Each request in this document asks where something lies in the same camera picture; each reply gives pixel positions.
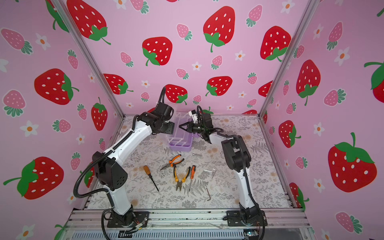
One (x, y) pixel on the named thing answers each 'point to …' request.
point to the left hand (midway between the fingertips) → (169, 127)
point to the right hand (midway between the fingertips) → (179, 126)
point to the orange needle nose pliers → (172, 162)
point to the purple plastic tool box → (182, 140)
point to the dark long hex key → (208, 194)
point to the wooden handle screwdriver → (148, 172)
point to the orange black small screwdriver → (192, 175)
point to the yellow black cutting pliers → (179, 183)
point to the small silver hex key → (214, 173)
